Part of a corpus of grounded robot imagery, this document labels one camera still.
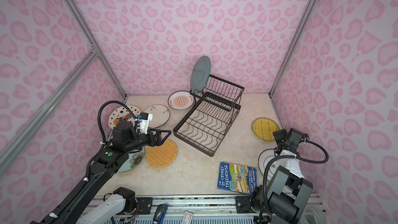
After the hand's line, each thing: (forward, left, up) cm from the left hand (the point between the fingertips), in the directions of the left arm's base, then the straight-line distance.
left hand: (165, 129), depth 72 cm
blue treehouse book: (-16, -34, -23) cm, 44 cm away
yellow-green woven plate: (+15, -56, -25) cm, 63 cm away
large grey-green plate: (+37, -17, +3) cm, 40 cm away
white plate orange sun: (+41, -1, -25) cm, 48 cm away
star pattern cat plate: (+29, +40, -25) cm, 55 cm away
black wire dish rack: (+17, -19, -23) cm, 34 cm away
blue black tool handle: (-31, +2, -19) cm, 36 cm away
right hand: (+4, -61, -14) cm, 62 cm away
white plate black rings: (-6, -50, -23) cm, 56 cm away
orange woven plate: (-2, +6, -24) cm, 25 cm away
